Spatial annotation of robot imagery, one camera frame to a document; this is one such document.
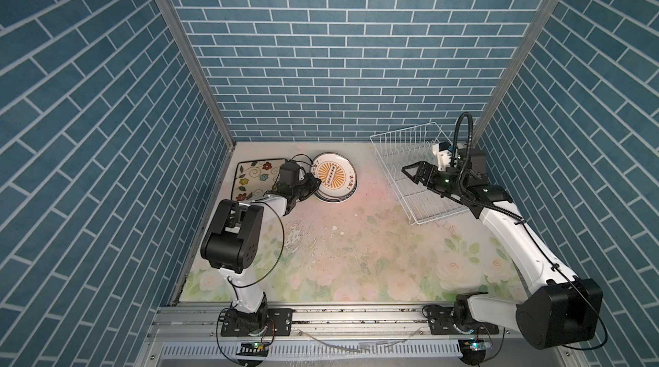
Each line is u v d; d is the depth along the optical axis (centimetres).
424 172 70
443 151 71
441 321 73
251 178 105
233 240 50
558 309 39
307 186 86
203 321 75
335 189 99
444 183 67
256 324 66
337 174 102
